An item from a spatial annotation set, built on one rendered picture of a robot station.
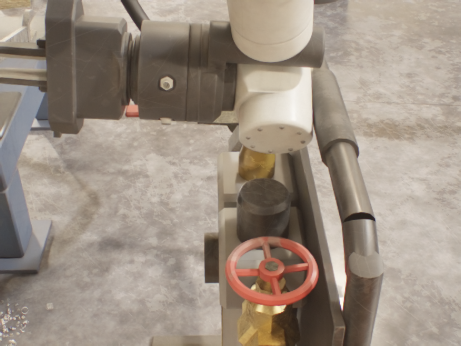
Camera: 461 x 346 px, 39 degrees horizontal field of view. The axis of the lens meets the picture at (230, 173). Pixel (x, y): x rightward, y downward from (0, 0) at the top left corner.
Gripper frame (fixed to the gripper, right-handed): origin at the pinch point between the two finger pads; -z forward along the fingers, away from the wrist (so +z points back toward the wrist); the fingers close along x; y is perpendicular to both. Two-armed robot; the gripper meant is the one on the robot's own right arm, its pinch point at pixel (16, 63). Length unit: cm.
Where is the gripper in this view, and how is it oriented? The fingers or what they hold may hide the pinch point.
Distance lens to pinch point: 62.2
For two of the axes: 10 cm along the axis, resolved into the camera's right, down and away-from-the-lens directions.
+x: 0.7, -9.3, -3.7
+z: 10.0, 0.5, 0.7
